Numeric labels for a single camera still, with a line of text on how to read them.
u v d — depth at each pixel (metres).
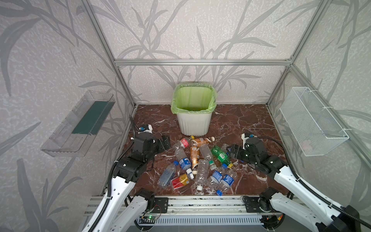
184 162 0.83
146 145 0.51
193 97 0.98
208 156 0.87
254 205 0.73
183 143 0.91
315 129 0.64
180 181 0.77
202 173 0.83
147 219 0.72
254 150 0.60
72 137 0.65
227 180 0.77
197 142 0.91
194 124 0.88
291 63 0.94
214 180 0.80
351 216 0.38
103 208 0.39
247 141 0.61
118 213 0.43
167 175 0.80
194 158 0.87
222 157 0.86
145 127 0.62
